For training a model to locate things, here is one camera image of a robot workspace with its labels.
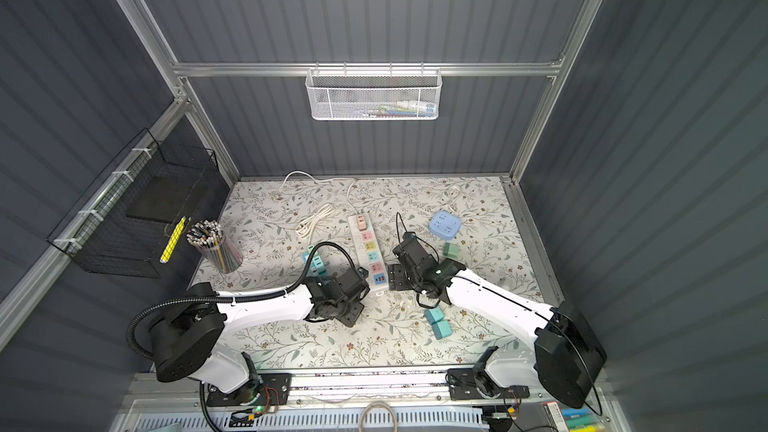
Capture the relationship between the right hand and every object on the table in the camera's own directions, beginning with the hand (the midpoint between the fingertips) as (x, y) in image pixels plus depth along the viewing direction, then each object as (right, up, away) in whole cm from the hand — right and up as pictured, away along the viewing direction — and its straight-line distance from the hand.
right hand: (402, 276), depth 83 cm
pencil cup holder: (-54, +11, -1) cm, 55 cm away
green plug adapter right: (+17, +5, +15) cm, 23 cm away
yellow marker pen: (-56, +13, -12) cm, 58 cm away
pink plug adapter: (-13, +14, +16) cm, 25 cm away
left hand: (-14, -10, +3) cm, 17 cm away
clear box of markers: (+41, -31, -14) cm, 53 cm away
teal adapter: (+11, -14, -2) cm, 18 cm away
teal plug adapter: (-25, +2, +6) cm, 26 cm away
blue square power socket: (+16, +13, +19) cm, 28 cm away
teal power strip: (-31, +3, +14) cm, 34 cm away
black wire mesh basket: (-68, +15, -12) cm, 71 cm away
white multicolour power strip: (-11, +5, +13) cm, 17 cm away
